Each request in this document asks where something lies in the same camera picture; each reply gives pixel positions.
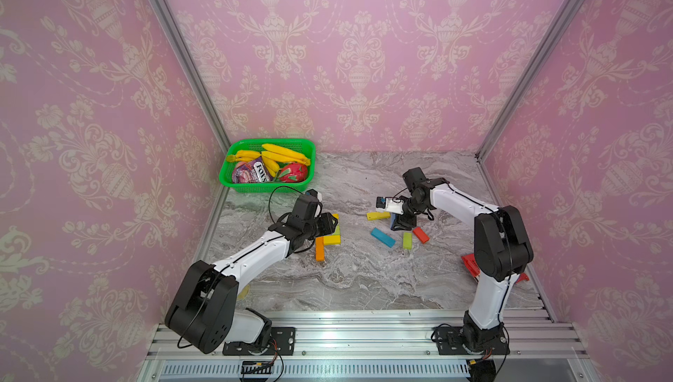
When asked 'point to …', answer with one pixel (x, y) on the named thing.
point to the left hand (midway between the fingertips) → (336, 223)
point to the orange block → (320, 251)
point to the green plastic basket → (305, 146)
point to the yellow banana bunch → (272, 157)
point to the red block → (421, 235)
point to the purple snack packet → (252, 171)
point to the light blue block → (393, 217)
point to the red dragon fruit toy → (293, 173)
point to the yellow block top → (336, 215)
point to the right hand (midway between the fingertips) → (391, 218)
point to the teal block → (384, 237)
